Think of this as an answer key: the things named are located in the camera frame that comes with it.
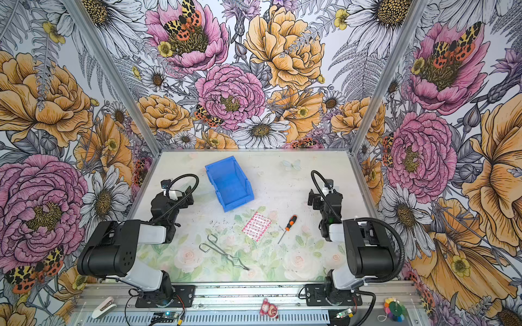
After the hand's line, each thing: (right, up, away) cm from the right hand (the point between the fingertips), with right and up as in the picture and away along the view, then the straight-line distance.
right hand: (322, 194), depth 95 cm
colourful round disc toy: (+19, -36, -24) cm, 47 cm away
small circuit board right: (+3, -38, -23) cm, 44 cm away
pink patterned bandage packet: (-30, -14, -3) cm, 33 cm away
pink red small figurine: (-25, -35, -26) cm, 50 cm away
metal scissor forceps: (-48, -21, -8) cm, 53 cm away
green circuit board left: (-60, -39, -24) cm, 76 cm away
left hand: (-64, +1, -1) cm, 64 cm away
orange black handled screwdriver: (-15, -13, -3) cm, 20 cm away
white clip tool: (-79, -35, -24) cm, 90 cm away
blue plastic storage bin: (-43, +3, +10) cm, 44 cm away
